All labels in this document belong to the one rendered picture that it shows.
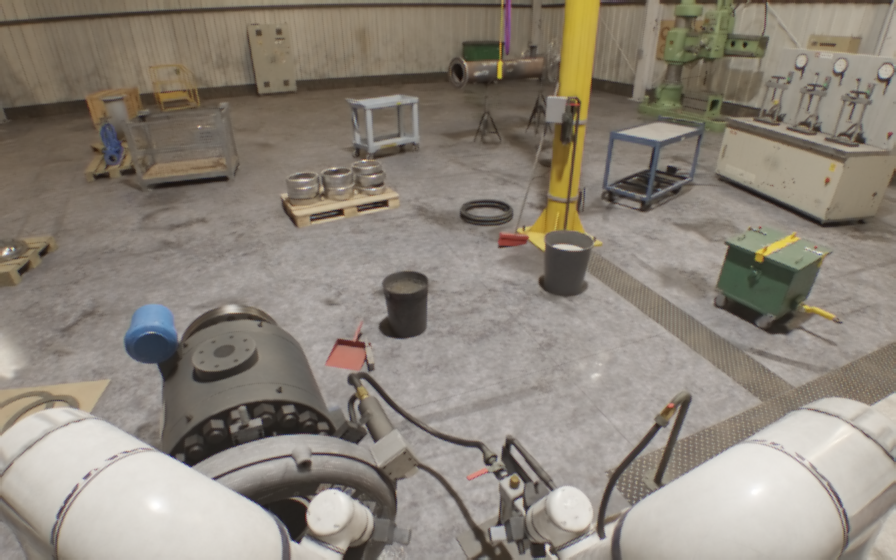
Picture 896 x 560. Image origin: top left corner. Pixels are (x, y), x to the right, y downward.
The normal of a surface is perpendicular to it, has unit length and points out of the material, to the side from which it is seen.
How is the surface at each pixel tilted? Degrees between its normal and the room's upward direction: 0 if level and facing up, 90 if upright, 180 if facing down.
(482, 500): 0
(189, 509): 36
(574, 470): 0
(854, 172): 90
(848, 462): 17
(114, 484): 4
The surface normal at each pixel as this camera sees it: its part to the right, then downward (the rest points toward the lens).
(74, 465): -0.05, -0.82
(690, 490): -0.65, -0.76
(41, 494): -0.26, -0.39
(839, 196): 0.20, 0.48
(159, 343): 0.47, 0.43
